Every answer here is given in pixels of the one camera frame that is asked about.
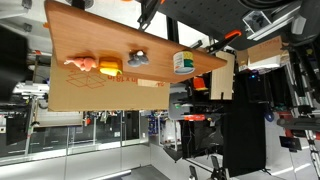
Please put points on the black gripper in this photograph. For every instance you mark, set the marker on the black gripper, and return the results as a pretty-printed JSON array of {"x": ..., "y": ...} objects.
[{"x": 220, "y": 175}]

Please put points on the gray plush doll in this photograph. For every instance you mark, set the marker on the gray plush doll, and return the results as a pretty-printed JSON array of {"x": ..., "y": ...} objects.
[{"x": 136, "y": 60}]

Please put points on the emergency stop button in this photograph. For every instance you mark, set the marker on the emergency stop button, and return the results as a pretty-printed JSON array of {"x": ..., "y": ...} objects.
[{"x": 200, "y": 83}]

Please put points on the notched plywood panel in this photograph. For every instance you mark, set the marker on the notched plywood panel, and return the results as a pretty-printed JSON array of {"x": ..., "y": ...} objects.
[{"x": 221, "y": 80}]

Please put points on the black tripod bar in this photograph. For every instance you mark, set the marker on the black tripod bar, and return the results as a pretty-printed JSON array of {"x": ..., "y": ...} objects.
[{"x": 300, "y": 124}]

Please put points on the corn can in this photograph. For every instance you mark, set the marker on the corn can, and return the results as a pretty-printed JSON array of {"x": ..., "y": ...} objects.
[{"x": 183, "y": 63}]

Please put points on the large cardboard sheet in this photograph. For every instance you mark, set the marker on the large cardboard sheet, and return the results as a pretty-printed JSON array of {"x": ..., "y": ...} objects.
[{"x": 100, "y": 96}]

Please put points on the red printed cardboard box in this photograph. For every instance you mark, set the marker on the red printed cardboard box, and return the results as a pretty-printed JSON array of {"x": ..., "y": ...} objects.
[{"x": 263, "y": 50}]

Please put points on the black table column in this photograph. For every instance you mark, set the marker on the black table column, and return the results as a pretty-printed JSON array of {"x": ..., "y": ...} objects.
[{"x": 172, "y": 30}]

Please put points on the black perforated breadboard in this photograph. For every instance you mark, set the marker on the black perforated breadboard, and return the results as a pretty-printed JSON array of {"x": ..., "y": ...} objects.
[{"x": 206, "y": 16}]

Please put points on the aluminium extrusion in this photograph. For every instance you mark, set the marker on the aluminium extrusion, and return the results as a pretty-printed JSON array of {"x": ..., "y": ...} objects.
[{"x": 270, "y": 28}]

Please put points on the pink toy meat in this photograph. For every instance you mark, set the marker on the pink toy meat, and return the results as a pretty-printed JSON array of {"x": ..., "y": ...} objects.
[{"x": 85, "y": 63}]

